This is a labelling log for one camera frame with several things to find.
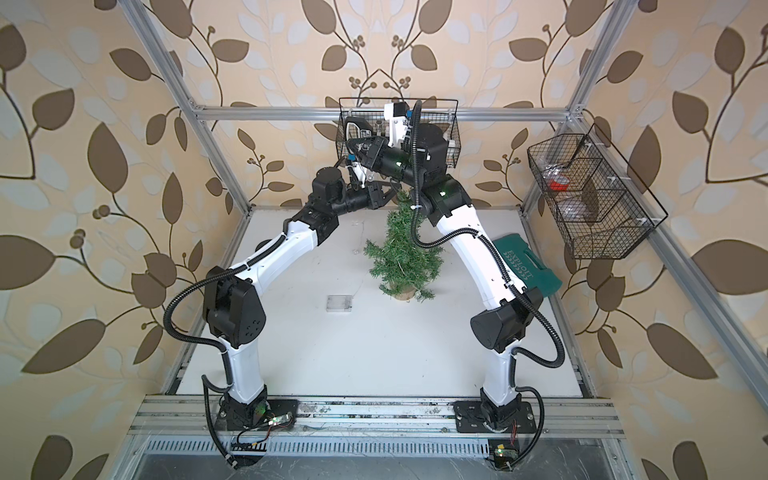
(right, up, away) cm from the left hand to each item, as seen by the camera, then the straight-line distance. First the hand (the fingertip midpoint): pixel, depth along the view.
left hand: (392, 180), depth 75 cm
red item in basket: (+46, 0, +5) cm, 46 cm away
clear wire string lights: (-11, -22, +22) cm, 33 cm away
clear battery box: (-17, -36, +19) cm, 44 cm away
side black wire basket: (+52, -8, -3) cm, 53 cm away
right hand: (-10, +6, -13) cm, 17 cm away
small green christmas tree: (+3, -20, -5) cm, 21 cm away
